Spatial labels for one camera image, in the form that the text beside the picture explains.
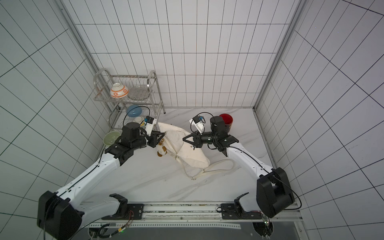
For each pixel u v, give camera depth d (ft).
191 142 2.34
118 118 3.41
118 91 2.86
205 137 2.20
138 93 2.96
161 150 2.74
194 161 2.39
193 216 2.38
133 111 3.51
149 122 2.20
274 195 1.35
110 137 3.20
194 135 2.24
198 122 2.20
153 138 2.24
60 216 1.23
